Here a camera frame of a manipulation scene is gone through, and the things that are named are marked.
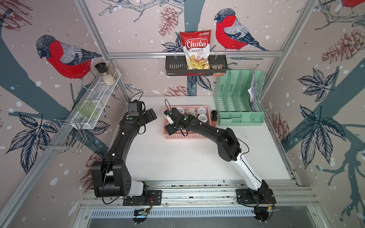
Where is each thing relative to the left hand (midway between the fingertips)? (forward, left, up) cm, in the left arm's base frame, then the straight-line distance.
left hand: (152, 112), depth 86 cm
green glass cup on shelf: (-9, +29, +15) cm, 33 cm away
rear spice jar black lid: (+9, -41, -12) cm, 44 cm away
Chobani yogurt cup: (+13, -26, -16) cm, 33 cm away
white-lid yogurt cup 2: (+6, -33, -14) cm, 37 cm away
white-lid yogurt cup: (+12, -17, -13) cm, 25 cm away
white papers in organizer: (+13, -64, +5) cm, 66 cm away
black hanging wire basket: (+30, -14, +13) cm, 36 cm away
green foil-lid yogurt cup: (+12, -33, -14) cm, 37 cm away
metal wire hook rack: (-25, +30, +16) cm, 42 cm away
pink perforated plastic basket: (-13, -22, -5) cm, 26 cm away
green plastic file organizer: (+32, -64, -16) cm, 74 cm away
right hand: (-2, -9, -14) cm, 17 cm away
